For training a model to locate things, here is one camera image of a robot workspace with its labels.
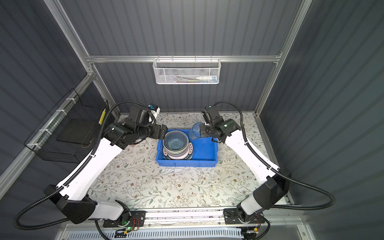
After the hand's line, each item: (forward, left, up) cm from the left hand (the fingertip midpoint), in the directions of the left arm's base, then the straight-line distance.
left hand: (159, 126), depth 72 cm
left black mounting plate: (-34, +13, -30) cm, 47 cm away
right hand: (+1, -23, -5) cm, 24 cm away
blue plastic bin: (+1, -24, -28) cm, 37 cm away
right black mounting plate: (-36, -34, -30) cm, 58 cm away
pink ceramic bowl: (-3, -9, -25) cm, 27 cm away
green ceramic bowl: (-4, -6, -18) cm, 19 cm away
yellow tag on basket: (+13, +34, -5) cm, 37 cm away
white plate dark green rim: (-3, -13, -27) cm, 30 cm away
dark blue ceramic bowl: (+7, -6, -22) cm, 24 cm away
